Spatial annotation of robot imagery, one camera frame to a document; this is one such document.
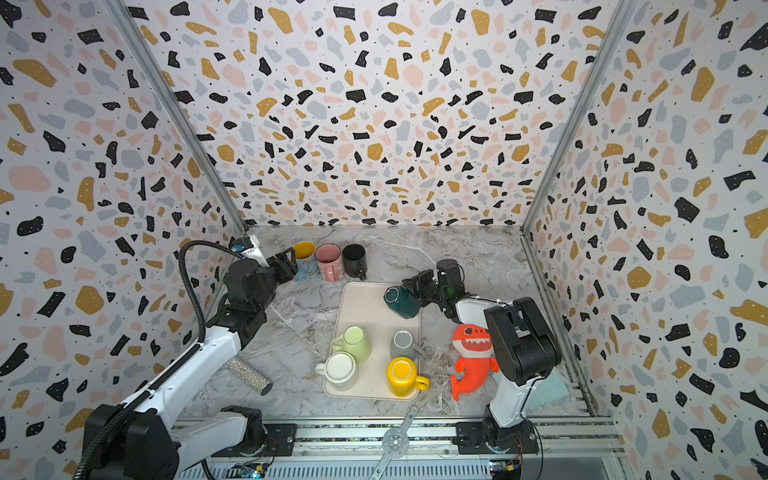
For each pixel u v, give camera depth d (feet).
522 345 1.62
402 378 2.45
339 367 2.58
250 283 1.93
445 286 2.50
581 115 2.90
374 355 2.89
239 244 2.22
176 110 2.81
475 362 2.73
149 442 1.27
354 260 3.30
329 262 3.20
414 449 2.40
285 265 2.38
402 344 2.63
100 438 1.18
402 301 2.81
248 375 2.68
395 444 2.42
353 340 2.66
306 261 3.21
